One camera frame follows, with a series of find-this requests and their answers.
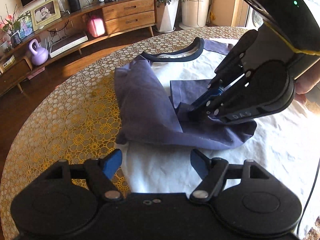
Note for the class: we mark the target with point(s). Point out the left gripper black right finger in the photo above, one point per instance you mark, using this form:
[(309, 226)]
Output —
[(212, 172)]

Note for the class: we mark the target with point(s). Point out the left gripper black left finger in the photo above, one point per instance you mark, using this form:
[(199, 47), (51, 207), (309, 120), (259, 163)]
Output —
[(100, 171)]

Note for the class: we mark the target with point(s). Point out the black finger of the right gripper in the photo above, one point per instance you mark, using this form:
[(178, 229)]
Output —
[(231, 67), (209, 104)]

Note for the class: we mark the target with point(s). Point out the white and navy t-shirt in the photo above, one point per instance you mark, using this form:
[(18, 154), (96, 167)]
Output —
[(154, 95)]

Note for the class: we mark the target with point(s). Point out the person's right hand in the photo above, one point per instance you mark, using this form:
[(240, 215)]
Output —
[(306, 82)]

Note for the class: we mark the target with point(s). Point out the yellow lace tablecloth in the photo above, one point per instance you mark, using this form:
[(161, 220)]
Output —
[(80, 120)]

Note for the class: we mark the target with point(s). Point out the white tower air conditioner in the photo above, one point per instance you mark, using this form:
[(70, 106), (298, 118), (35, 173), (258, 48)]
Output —
[(194, 13)]

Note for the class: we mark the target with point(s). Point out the white planter with plant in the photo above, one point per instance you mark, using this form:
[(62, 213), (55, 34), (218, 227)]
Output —
[(166, 15)]

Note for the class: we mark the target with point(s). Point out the purple kettlebell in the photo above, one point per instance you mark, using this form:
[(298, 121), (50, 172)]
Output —
[(39, 55)]

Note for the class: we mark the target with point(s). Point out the white router box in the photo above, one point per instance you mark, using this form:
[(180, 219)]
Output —
[(67, 43)]

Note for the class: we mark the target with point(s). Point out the pink bag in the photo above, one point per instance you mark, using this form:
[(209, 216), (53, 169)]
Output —
[(95, 26)]

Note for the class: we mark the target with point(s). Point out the wooden TV cabinet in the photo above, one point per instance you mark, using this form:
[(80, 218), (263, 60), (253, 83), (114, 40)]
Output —
[(118, 17)]

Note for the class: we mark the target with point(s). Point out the framed photo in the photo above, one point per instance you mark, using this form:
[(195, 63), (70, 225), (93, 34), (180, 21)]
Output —
[(44, 14)]

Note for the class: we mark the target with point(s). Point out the black speaker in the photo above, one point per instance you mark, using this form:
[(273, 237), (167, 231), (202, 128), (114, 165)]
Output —
[(74, 5)]

